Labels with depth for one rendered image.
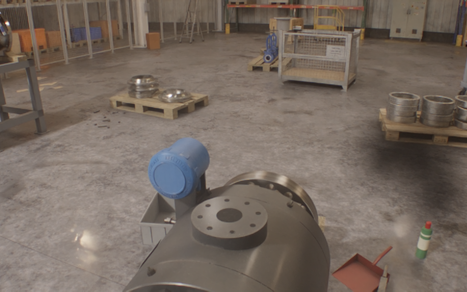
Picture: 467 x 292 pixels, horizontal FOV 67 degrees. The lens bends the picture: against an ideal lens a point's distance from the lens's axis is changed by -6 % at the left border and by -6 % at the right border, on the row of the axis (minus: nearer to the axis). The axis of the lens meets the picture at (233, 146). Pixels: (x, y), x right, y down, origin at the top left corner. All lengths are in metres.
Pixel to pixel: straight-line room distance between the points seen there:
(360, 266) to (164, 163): 1.55
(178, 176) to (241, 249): 0.32
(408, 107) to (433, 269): 2.37
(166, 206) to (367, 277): 1.46
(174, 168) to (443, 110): 3.80
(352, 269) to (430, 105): 2.65
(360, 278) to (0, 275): 2.12
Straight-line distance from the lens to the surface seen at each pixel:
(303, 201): 1.45
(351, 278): 2.29
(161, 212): 2.82
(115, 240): 2.61
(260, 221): 1.00
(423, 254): 2.56
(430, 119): 4.58
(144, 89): 5.41
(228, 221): 1.00
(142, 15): 12.56
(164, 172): 1.17
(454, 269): 2.57
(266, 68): 7.92
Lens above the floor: 1.48
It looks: 22 degrees down
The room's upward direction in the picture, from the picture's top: 1 degrees counter-clockwise
